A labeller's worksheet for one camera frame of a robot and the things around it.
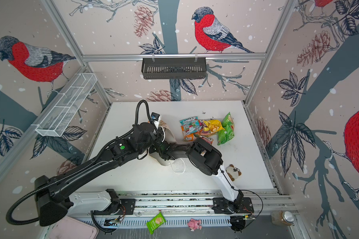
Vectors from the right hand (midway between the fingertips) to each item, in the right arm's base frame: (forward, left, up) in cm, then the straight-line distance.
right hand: (148, 144), depth 95 cm
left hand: (-5, -13, +25) cm, 29 cm away
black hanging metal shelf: (+47, -15, +26) cm, 56 cm away
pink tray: (-45, +27, +2) cm, 52 cm away
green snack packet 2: (-41, -12, -1) cm, 42 cm away
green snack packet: (+11, -52, +8) cm, 54 cm away
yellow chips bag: (+10, -43, +7) cm, 45 cm away
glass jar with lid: (-37, -68, +5) cm, 78 cm away
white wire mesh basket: (+4, +39, +31) cm, 50 cm away
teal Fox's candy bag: (+14, -27, +3) cm, 31 cm away
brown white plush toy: (-16, -52, 0) cm, 54 cm away
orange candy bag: (+5, -26, +1) cm, 26 cm away
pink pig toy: (-41, -30, -1) cm, 50 cm away
